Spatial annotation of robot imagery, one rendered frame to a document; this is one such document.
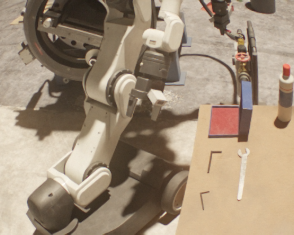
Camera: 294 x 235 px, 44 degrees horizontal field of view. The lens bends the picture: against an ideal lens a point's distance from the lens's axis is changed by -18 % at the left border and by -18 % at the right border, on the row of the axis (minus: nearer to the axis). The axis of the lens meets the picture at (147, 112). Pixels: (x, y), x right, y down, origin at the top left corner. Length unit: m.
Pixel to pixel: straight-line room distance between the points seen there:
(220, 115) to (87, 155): 0.50
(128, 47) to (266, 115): 0.57
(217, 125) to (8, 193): 1.18
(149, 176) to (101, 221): 0.29
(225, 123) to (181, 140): 0.70
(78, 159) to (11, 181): 0.69
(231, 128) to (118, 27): 0.54
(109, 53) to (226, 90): 1.07
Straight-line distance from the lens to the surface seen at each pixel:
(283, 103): 1.41
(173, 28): 1.32
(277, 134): 1.41
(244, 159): 1.31
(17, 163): 2.25
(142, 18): 1.50
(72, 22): 2.12
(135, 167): 1.74
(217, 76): 2.56
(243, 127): 1.37
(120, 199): 1.65
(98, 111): 1.58
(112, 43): 1.53
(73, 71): 2.21
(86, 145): 1.58
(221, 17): 1.99
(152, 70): 1.32
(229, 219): 1.15
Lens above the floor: 1.39
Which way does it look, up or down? 37 degrees down
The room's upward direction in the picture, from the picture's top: 10 degrees counter-clockwise
